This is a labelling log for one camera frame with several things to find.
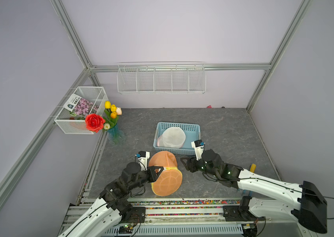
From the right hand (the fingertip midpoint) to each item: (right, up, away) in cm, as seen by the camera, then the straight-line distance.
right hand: (183, 158), depth 75 cm
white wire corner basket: (-59, +18, -2) cm, 61 cm away
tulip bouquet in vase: (-41, +11, +17) cm, 46 cm away
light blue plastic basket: (+9, +12, +30) cm, 33 cm away
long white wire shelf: (-13, +49, +25) cm, 56 cm away
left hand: (-10, -5, -4) cm, 12 cm away
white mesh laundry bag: (-5, +8, +25) cm, 27 cm away
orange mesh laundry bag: (-7, -11, 0) cm, 13 cm away
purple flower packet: (-52, +27, -1) cm, 58 cm away
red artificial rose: (-40, +18, -10) cm, 45 cm away
